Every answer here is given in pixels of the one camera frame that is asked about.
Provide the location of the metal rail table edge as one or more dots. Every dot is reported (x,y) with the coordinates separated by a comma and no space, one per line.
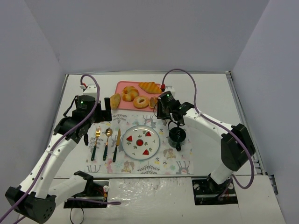
(257,160)

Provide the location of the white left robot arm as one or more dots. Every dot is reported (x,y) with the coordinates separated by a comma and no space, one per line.
(34,198)

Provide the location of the white watermelon pattern plate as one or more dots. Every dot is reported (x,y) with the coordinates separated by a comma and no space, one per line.
(140,142)

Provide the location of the gold fork green handle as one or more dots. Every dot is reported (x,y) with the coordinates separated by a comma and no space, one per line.
(97,135)

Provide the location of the pink rectangular tray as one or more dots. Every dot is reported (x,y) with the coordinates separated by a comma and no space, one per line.
(124,105)

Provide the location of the floral patterned placemat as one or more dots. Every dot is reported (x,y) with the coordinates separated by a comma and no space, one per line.
(167,160)

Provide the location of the small round bun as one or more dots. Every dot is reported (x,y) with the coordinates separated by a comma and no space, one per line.
(153,102)

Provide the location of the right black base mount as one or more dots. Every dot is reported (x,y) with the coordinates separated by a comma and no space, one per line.
(205,194)

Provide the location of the dark green mug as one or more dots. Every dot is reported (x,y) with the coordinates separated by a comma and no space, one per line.
(177,137)

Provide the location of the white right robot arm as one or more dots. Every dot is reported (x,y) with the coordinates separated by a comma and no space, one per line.
(236,144)

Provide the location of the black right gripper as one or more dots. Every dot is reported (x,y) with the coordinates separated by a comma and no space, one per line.
(164,113)

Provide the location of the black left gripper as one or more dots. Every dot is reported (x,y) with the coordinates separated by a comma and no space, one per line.
(104,111)

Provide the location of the twisted knot bread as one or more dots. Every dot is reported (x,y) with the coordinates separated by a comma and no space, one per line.
(129,93)

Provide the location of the gold spoon green handle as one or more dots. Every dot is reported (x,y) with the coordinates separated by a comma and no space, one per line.
(108,133)

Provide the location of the golden croissant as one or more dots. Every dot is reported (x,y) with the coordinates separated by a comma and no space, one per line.
(150,87)

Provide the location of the ring bagel bread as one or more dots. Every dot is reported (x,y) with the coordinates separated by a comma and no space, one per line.
(141,102)

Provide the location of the small oval bread roll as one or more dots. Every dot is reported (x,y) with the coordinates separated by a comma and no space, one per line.
(115,101)

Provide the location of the gold knife green handle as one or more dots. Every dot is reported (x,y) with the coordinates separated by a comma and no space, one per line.
(116,145)

